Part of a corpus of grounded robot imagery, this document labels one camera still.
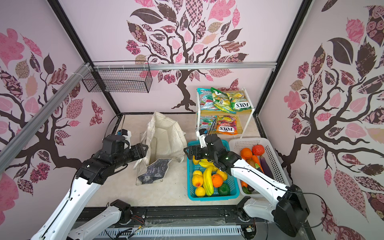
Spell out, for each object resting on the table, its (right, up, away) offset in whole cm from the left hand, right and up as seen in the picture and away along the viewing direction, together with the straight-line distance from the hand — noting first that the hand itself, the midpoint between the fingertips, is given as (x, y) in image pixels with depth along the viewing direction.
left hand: (143, 151), depth 71 cm
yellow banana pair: (+34, -12, +15) cm, 40 cm away
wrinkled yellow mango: (+26, -10, +18) cm, 33 cm away
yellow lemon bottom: (+28, -23, +6) cm, 37 cm away
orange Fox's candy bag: (+44, +13, +17) cm, 49 cm away
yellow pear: (+41, -15, +10) cm, 45 cm away
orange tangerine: (+57, -5, +19) cm, 61 cm away
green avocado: (+41, -22, +6) cm, 47 cm away
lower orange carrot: (+52, -19, +8) cm, 56 cm away
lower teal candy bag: (+32, +15, +19) cm, 40 cm away
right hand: (+23, +1, +5) cm, 24 cm away
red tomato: (+64, -3, +19) cm, 67 cm away
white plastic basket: (+52, -1, +23) cm, 57 cm away
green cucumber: (+53, -23, +7) cm, 58 cm away
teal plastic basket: (+37, -17, +6) cm, 42 cm away
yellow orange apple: (+27, -17, +6) cm, 32 cm away
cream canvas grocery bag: (+6, +3, +26) cm, 27 cm away
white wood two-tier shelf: (+42, +19, +3) cm, 46 cm away
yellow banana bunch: (+32, -17, +5) cm, 37 cm away
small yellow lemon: (+27, -15, +12) cm, 33 cm away
